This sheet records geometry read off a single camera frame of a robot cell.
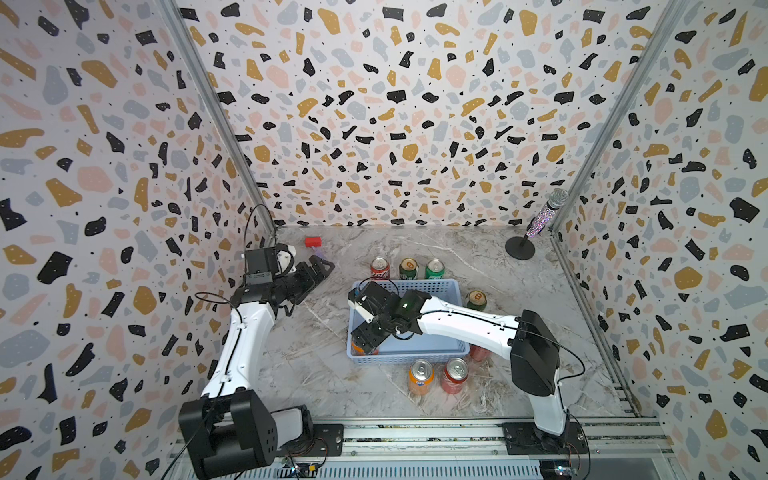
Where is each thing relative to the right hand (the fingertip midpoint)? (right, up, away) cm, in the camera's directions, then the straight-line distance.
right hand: (364, 334), depth 81 cm
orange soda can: (+15, -9, -6) cm, 19 cm away
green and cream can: (+12, +17, +16) cm, 26 cm away
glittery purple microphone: (+54, +37, +4) cm, 66 cm away
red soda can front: (+24, -8, -6) cm, 26 cm away
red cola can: (+3, +17, +16) cm, 23 cm away
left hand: (-10, +17, -1) cm, 20 cm away
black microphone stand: (+55, +24, +33) cm, 69 cm away
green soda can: (+21, +17, +16) cm, 31 cm away
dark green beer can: (+32, +8, +7) cm, 34 cm away
